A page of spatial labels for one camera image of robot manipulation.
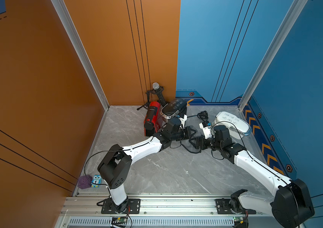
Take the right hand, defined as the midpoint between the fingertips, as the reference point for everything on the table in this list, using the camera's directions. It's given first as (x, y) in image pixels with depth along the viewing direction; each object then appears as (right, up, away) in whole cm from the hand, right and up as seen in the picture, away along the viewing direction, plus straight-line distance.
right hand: (194, 139), depth 82 cm
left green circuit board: (-38, -40, -10) cm, 56 cm away
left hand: (+1, +5, -2) cm, 6 cm away
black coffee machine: (-10, +18, +5) cm, 22 cm away
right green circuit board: (+21, -40, -9) cm, 46 cm away
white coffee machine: (+24, +6, -3) cm, 25 cm away
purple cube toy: (-61, -23, -4) cm, 65 cm away
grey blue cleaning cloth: (-5, -2, -3) cm, 6 cm away
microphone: (-23, +33, +18) cm, 44 cm away
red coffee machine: (-24, +11, +7) cm, 28 cm away
